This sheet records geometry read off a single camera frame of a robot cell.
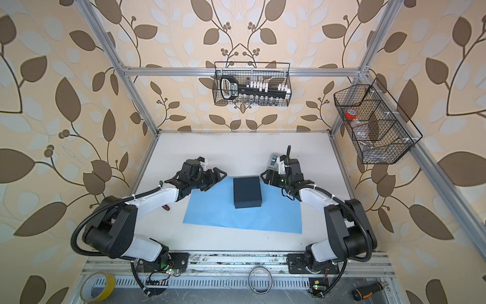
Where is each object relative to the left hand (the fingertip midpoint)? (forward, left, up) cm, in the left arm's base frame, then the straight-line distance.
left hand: (221, 175), depth 87 cm
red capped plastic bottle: (+17, -57, +23) cm, 64 cm away
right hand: (+1, -22, -4) cm, 23 cm away
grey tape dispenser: (+13, -26, -8) cm, 31 cm away
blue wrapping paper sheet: (-12, -28, -12) cm, 33 cm away
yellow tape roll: (-42, +43, -12) cm, 61 cm away
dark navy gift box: (-7, -12, -4) cm, 15 cm away
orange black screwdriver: (-43, -55, -8) cm, 70 cm away
